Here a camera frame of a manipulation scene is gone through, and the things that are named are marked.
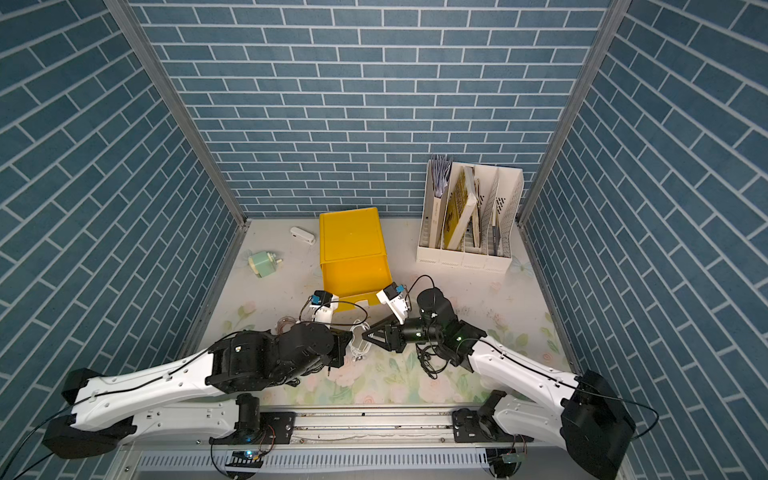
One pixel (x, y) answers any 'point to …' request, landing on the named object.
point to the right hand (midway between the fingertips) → (370, 337)
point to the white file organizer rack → (485, 242)
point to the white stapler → (302, 234)
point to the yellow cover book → (460, 203)
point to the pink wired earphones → (284, 324)
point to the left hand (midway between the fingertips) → (363, 344)
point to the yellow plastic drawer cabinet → (353, 257)
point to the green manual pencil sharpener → (264, 263)
